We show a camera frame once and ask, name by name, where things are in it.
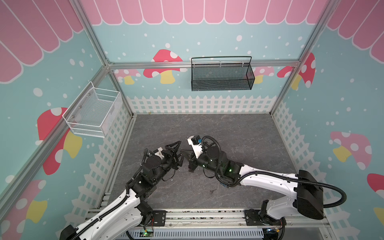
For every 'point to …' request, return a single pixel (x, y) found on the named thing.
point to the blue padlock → (224, 185)
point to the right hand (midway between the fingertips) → (180, 152)
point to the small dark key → (211, 191)
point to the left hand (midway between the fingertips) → (185, 148)
